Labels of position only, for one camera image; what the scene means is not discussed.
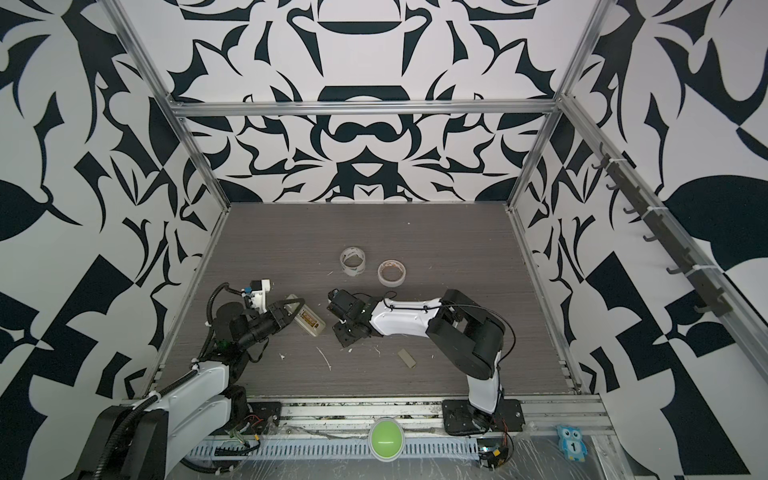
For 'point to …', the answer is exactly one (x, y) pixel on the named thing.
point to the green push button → (386, 439)
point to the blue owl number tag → (572, 442)
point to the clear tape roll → (353, 261)
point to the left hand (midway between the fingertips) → (304, 297)
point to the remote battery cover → (408, 360)
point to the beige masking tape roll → (391, 263)
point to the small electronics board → (491, 452)
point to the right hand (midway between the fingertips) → (343, 331)
